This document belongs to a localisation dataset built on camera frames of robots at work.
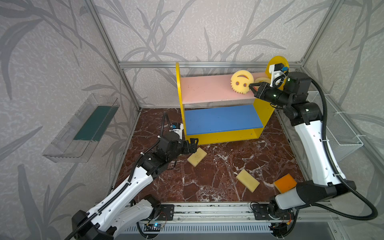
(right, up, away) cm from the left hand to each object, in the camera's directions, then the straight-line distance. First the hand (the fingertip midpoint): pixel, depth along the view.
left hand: (193, 136), depth 73 cm
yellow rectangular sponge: (+31, -27, +11) cm, 42 cm away
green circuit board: (-20, -45, -1) cm, 49 cm away
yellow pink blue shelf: (+12, +14, +26) cm, 32 cm away
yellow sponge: (+1, -15, +19) cm, 24 cm away
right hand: (+25, +25, -9) cm, 37 cm away
